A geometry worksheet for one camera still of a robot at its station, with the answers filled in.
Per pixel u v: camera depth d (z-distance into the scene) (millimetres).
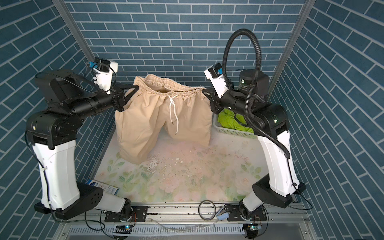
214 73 394
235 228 707
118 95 413
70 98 347
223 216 720
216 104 453
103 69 380
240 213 678
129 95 485
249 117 350
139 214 736
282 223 748
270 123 330
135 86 492
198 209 747
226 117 1010
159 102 575
